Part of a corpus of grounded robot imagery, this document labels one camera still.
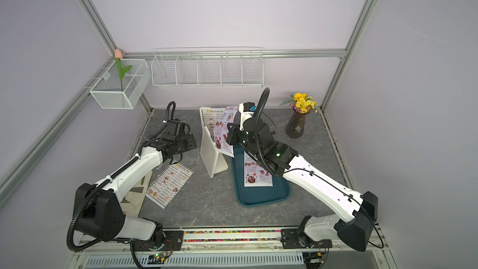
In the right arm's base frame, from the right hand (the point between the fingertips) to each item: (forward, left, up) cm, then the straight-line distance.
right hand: (226, 124), depth 67 cm
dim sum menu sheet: (-8, +31, -35) cm, 47 cm away
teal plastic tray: (-12, -23, -35) cm, 43 cm away
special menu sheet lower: (-4, -11, -34) cm, 36 cm away
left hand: (+6, +18, -21) cm, 28 cm away
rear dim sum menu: (+21, +12, -20) cm, 31 cm away
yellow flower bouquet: (+22, -34, -11) cm, 42 cm away
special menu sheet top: (+1, +3, -6) cm, 7 cm away
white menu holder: (-3, +8, -23) cm, 24 cm away
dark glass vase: (+20, -34, -25) cm, 47 cm away
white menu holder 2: (+21, +16, -21) cm, 34 cm away
